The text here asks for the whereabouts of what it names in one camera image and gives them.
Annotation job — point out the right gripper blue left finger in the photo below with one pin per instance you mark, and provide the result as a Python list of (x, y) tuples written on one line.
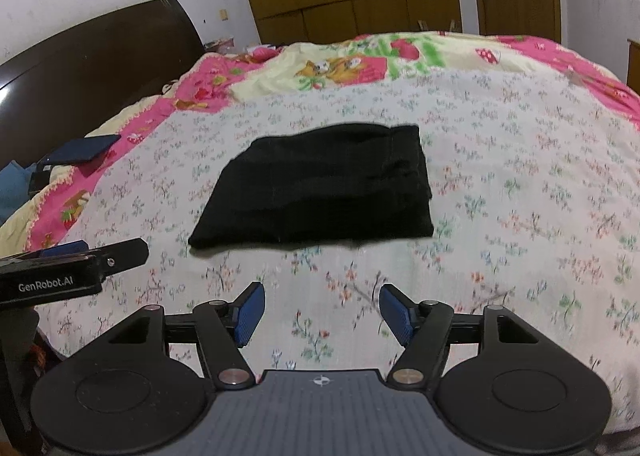
[(246, 313)]

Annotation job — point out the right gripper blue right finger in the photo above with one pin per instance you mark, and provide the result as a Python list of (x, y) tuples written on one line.
[(399, 313)]

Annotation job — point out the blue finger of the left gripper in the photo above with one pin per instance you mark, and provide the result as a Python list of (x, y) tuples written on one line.
[(74, 247)]

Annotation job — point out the black pants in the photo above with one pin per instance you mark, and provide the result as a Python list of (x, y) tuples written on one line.
[(354, 182)]

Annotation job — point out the blue cloth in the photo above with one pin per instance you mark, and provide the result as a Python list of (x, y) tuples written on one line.
[(16, 188)]

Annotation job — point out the dark wooden headboard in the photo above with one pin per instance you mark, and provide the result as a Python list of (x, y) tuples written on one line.
[(68, 85)]

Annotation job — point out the floral bed quilt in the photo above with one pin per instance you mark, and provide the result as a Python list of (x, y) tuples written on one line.
[(473, 171)]

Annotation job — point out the nightstand with items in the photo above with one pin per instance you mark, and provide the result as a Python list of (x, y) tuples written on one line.
[(220, 46)]

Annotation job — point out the wooden side cabinet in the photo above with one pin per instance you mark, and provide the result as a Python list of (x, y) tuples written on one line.
[(633, 68)]

